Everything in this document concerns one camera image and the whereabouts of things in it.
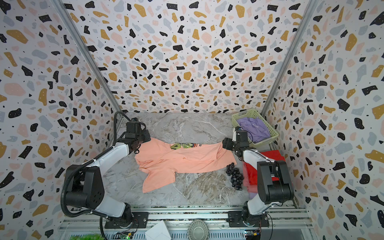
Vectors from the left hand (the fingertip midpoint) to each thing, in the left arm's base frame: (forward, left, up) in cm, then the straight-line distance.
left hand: (146, 131), depth 90 cm
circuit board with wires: (-50, +4, -15) cm, 53 cm away
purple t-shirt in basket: (+12, -74, -13) cm, 76 cm away
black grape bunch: (-25, -53, -11) cm, 60 cm away
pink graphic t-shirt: (-12, -7, -15) cm, 21 cm away
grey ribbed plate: (-49, -31, -15) cm, 60 cm away
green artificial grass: (-51, +14, -13) cm, 54 cm away
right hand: (-2, -49, -6) cm, 49 cm away
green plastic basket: (+26, -74, -11) cm, 79 cm away
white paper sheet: (-49, -13, -11) cm, 52 cm away
